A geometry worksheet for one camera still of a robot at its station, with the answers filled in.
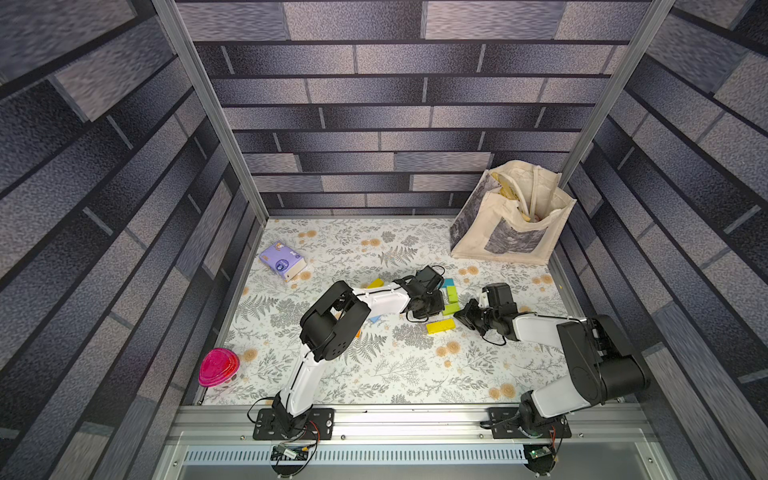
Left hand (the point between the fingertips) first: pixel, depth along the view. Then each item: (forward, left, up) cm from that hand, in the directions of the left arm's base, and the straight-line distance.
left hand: (447, 308), depth 92 cm
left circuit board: (-38, +45, -3) cm, 58 cm away
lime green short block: (+8, -3, -2) cm, 8 cm away
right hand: (0, -2, -2) cm, 3 cm away
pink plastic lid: (-20, +62, +7) cm, 66 cm away
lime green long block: (0, -1, 0) cm, 1 cm away
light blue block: (-3, +23, -2) cm, 23 cm away
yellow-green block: (-5, +3, -1) cm, 6 cm away
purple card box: (+16, +55, +3) cm, 57 cm away
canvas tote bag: (+19, -18, +23) cm, 35 cm away
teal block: (+11, -2, -2) cm, 11 cm away
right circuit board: (-37, -20, -5) cm, 42 cm away
